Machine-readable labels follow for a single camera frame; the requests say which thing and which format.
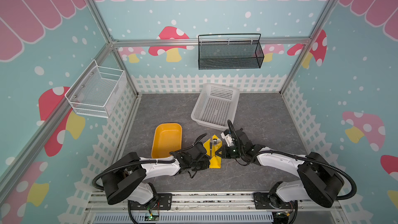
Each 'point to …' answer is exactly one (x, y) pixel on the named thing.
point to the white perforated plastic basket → (217, 103)
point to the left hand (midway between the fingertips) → (210, 166)
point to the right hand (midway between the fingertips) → (214, 153)
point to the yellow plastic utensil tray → (167, 138)
